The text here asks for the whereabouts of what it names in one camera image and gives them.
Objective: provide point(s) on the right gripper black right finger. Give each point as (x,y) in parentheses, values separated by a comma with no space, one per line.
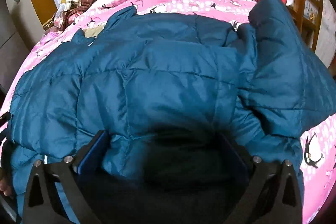
(261,181)

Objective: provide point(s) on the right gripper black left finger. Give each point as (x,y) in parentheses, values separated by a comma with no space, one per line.
(42,203)

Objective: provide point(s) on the blue puffer jacket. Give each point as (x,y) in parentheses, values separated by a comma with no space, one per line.
(187,101)

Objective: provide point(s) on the person's left hand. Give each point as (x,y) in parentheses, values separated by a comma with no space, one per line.
(5,187)

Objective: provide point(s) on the grey wardrobe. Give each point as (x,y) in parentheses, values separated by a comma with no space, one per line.
(20,31)

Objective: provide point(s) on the wooden shelf rack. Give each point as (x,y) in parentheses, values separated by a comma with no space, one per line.
(307,15)

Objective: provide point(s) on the pink penguin bedsheet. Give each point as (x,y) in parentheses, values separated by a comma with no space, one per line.
(318,143)

